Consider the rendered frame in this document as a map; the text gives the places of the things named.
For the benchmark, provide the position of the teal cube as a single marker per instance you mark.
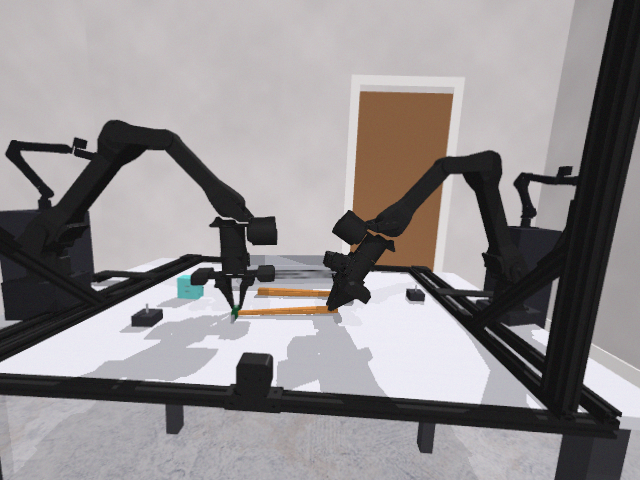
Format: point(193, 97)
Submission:
point(186, 291)

